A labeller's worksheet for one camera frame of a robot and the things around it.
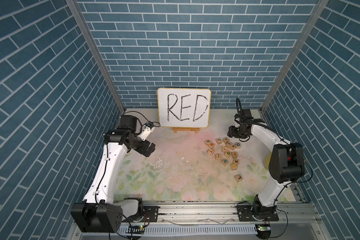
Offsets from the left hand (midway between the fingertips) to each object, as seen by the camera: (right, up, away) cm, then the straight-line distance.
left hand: (149, 143), depth 76 cm
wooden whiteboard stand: (+12, +6, +27) cm, 30 cm away
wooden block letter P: (+33, -3, +23) cm, 40 cm away
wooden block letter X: (+50, -10, +17) cm, 53 cm away
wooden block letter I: (+39, -11, +17) cm, 44 cm away
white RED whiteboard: (+18, +21, +22) cm, 35 cm away
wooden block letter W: (+50, -13, +13) cm, 53 cm away
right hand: (+49, +3, +20) cm, 53 cm away
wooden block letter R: (+41, -2, +23) cm, 47 cm away
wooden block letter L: (+49, -21, +8) cm, 54 cm away
